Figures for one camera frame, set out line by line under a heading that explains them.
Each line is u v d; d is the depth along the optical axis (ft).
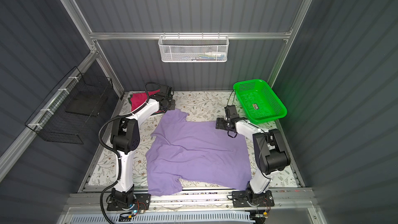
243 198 2.41
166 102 2.53
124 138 1.89
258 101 3.71
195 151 2.92
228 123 2.36
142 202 2.37
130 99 3.48
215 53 2.97
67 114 2.34
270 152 1.57
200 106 3.67
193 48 4.06
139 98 3.51
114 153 1.87
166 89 2.67
